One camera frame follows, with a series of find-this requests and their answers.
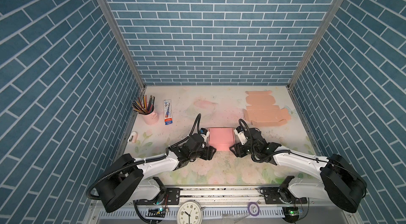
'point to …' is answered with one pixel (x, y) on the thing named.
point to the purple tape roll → (253, 208)
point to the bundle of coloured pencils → (144, 108)
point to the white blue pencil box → (168, 112)
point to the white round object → (133, 137)
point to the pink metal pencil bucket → (151, 119)
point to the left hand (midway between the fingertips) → (212, 149)
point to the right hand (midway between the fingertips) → (231, 145)
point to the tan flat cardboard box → (262, 112)
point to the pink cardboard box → (221, 138)
